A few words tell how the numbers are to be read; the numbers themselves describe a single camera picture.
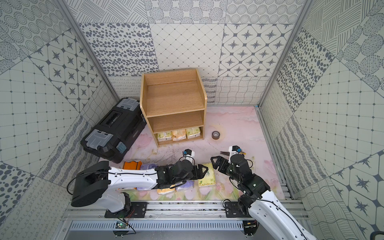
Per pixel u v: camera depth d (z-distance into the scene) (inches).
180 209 30.1
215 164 27.1
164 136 37.5
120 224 28.2
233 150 28.0
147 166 32.8
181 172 23.2
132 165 32.2
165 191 30.1
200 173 27.1
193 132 38.6
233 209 28.9
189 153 28.8
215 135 39.9
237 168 22.2
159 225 27.6
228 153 37.5
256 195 21.2
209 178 31.3
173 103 30.7
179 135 37.9
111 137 32.1
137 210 28.9
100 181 16.5
